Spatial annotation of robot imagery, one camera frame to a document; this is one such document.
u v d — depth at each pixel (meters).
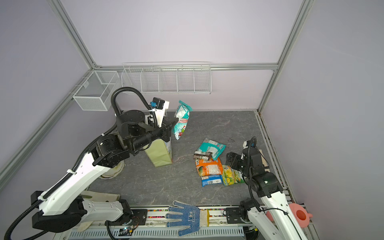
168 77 0.97
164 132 0.49
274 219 0.45
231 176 0.85
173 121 0.56
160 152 0.80
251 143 0.65
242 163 0.64
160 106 0.45
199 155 0.93
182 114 0.56
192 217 0.74
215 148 0.94
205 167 0.87
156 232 0.71
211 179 0.85
